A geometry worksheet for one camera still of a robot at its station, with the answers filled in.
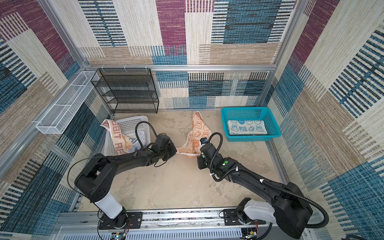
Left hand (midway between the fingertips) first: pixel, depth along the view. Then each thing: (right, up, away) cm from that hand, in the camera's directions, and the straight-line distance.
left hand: (178, 146), depth 92 cm
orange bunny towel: (+8, -1, +3) cm, 8 cm away
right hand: (+13, -5, -9) cm, 17 cm away
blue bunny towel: (+47, +11, +16) cm, 51 cm away
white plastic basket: (-37, +12, +13) cm, 41 cm away
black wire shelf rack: (-39, +38, +19) cm, 58 cm away
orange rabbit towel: (-37, +1, +7) cm, 37 cm away
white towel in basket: (-31, +1, +10) cm, 33 cm away
